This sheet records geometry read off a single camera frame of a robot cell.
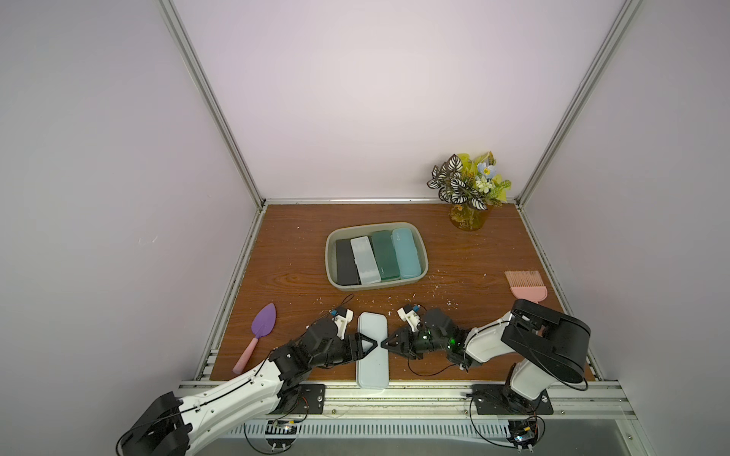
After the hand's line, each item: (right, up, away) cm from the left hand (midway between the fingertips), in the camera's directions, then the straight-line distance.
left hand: (375, 350), depth 76 cm
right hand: (+2, 0, +2) cm, 3 cm away
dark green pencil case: (+3, +27, +25) cm, 37 cm away
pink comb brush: (+52, +14, +19) cm, 57 cm away
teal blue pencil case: (+11, +25, +23) cm, 35 cm away
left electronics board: (-25, -20, -4) cm, 32 cm away
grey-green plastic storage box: (-4, +33, +28) cm, 44 cm away
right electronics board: (+38, -18, -6) cm, 42 cm away
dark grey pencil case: (-10, +18, +21) cm, 30 cm away
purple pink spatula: (-36, +3, +12) cm, 38 cm away
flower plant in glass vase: (+32, +47, +16) cm, 59 cm away
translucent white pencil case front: (-4, +22, +22) cm, 32 cm away
